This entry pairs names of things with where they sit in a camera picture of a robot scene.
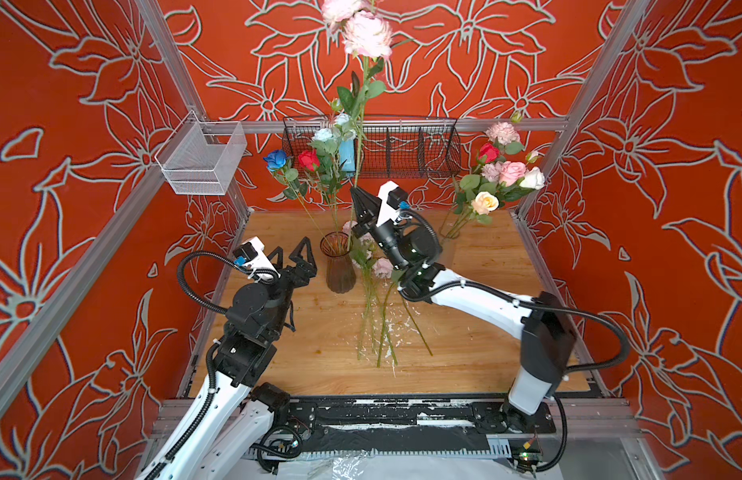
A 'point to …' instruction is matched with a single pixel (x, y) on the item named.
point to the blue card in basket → (347, 155)
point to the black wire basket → (416, 148)
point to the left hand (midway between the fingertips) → (294, 242)
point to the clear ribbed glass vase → (447, 255)
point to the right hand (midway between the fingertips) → (348, 187)
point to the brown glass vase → (340, 272)
